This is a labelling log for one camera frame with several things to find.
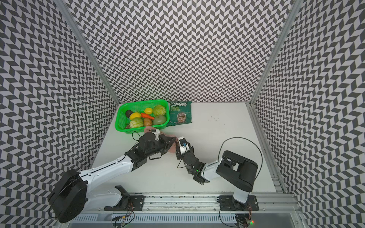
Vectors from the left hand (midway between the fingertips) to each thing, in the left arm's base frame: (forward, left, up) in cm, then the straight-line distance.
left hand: (176, 139), depth 79 cm
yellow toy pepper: (+27, +34, -10) cm, 44 cm away
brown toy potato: (+21, +23, -11) cm, 33 cm away
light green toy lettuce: (+18, +30, -8) cm, 35 cm away
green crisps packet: (+31, 0, -13) cm, 33 cm away
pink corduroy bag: (-6, +2, -1) cm, 6 cm away
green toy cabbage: (+30, +15, -9) cm, 35 cm away
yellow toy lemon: (+32, +25, -12) cm, 42 cm away
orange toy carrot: (+29, +29, -14) cm, 43 cm away
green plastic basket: (+22, +42, -12) cm, 49 cm away
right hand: (+1, -1, -5) cm, 6 cm away
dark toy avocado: (+30, +40, -12) cm, 51 cm away
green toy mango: (+20, +14, -8) cm, 26 cm away
